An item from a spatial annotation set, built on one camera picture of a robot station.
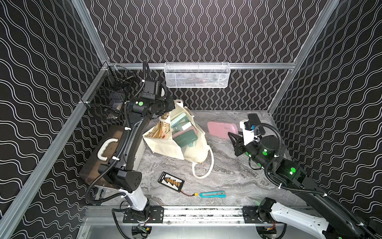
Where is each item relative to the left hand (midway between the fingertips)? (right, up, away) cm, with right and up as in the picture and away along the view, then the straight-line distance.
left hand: (173, 99), depth 73 cm
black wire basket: (-42, +5, +19) cm, 46 cm away
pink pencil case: (+22, -15, -10) cm, 28 cm away
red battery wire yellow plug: (+11, -50, +8) cm, 52 cm away
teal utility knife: (+21, -50, +9) cm, 55 cm away
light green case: (+1, -11, +31) cm, 32 cm away
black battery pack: (-2, -44, +11) cm, 45 cm away
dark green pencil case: (+6, -20, +15) cm, 26 cm away
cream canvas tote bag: (0, -17, +18) cm, 25 cm away
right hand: (+27, -15, -9) cm, 32 cm away
